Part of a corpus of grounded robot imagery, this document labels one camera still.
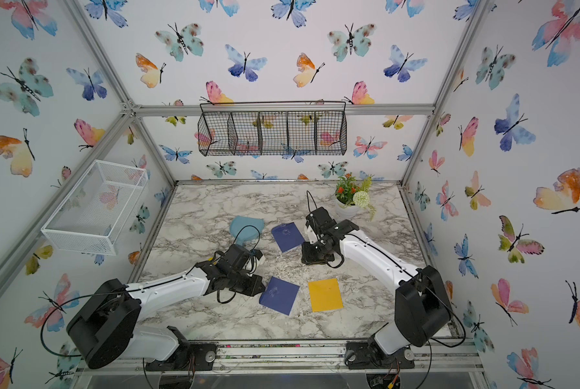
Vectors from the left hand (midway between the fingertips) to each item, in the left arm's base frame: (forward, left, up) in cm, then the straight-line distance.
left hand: (267, 287), depth 85 cm
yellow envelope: (-2, -21, -4) cm, 21 cm away
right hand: (+7, -14, +9) cm, 18 cm away
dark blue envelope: (-1, -4, -4) cm, 6 cm away
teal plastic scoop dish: (+24, +10, -3) cm, 26 cm away
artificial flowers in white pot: (+32, -33, +12) cm, 47 cm away
